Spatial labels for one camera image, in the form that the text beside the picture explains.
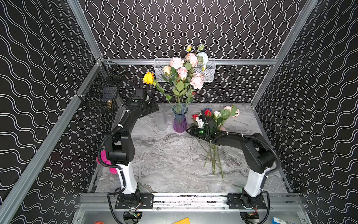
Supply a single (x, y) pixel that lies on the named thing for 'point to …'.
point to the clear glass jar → (161, 121)
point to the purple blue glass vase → (180, 122)
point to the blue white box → (276, 220)
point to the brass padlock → (109, 102)
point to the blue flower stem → (210, 109)
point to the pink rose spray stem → (189, 98)
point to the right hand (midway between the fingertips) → (188, 131)
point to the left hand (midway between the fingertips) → (160, 108)
